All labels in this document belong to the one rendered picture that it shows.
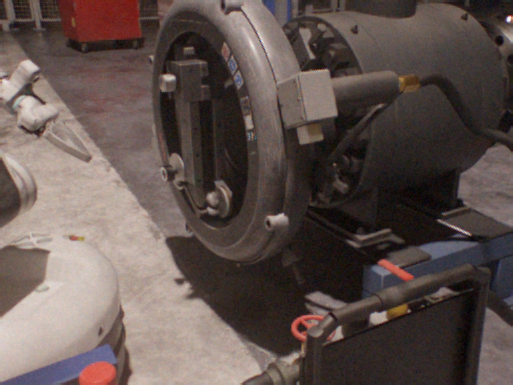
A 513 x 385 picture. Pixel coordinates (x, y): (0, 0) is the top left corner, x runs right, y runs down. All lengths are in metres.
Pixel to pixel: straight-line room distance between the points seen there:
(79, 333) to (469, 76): 1.25
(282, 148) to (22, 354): 0.68
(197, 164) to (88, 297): 0.50
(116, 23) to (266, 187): 5.71
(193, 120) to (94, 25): 5.30
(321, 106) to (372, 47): 0.45
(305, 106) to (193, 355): 0.84
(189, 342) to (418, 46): 1.07
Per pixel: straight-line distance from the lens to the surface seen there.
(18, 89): 1.58
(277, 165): 1.39
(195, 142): 1.70
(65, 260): 1.60
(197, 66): 1.59
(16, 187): 1.46
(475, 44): 1.97
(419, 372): 1.17
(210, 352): 1.81
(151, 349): 1.85
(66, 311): 1.41
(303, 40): 1.43
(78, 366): 0.83
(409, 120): 1.74
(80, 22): 6.90
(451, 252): 1.87
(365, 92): 1.40
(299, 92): 1.30
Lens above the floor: 1.07
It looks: 22 degrees down
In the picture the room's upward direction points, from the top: straight up
